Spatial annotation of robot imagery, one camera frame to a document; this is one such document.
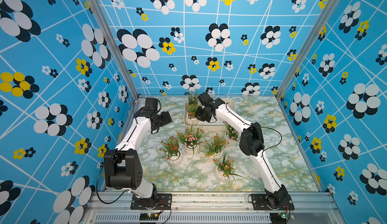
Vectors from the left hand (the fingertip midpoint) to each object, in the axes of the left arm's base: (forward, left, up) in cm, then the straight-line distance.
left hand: (168, 119), depth 89 cm
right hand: (+7, -17, -6) cm, 20 cm away
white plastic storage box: (-1, -30, -6) cm, 31 cm away
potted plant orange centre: (-17, -27, -2) cm, 32 cm away
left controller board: (-46, +6, -17) cm, 49 cm away
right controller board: (-46, -56, -16) cm, 75 cm away
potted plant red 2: (-18, -4, -7) cm, 20 cm away
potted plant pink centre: (-13, -14, +1) cm, 19 cm away
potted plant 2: (-9, -36, -1) cm, 37 cm away
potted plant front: (-29, -31, -7) cm, 43 cm away
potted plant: (+16, -14, 0) cm, 21 cm away
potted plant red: (+4, -14, -5) cm, 15 cm away
